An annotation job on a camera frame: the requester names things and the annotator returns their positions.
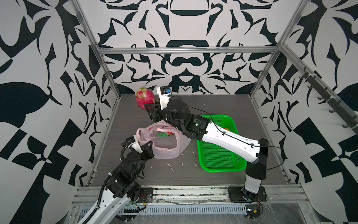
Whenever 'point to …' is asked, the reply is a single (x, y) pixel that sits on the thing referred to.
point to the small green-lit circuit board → (254, 211)
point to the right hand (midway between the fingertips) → (148, 102)
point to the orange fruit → (227, 129)
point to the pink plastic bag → (167, 142)
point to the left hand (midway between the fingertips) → (151, 139)
